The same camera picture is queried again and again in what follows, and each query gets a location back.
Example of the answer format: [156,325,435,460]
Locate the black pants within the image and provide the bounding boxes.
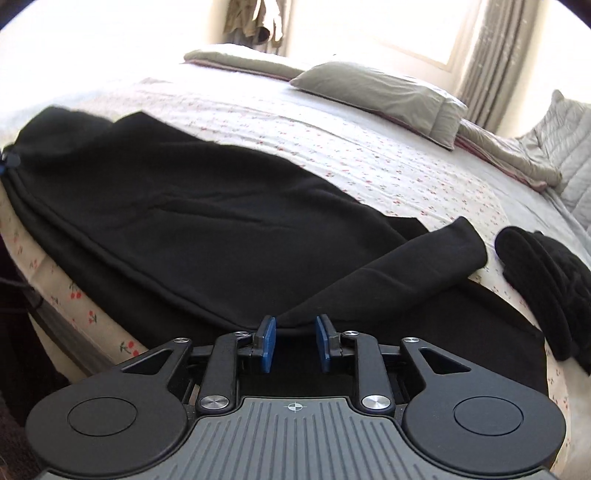
[2,107,548,392]

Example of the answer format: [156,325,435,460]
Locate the grey quilted headboard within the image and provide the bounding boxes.
[518,90,590,229]

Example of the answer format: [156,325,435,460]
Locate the grey pillow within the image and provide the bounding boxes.
[290,62,468,150]

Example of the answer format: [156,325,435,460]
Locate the grey folded quilt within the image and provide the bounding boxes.
[184,45,548,191]

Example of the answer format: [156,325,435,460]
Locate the cherry print bed sheet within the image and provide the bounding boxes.
[1,64,590,479]

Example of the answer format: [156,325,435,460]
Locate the beige curtain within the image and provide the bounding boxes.
[459,0,541,133]

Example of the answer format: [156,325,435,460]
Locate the hanging clothes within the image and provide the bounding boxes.
[223,0,291,55]

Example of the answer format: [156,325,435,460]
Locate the folded black garment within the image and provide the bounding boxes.
[495,226,590,372]

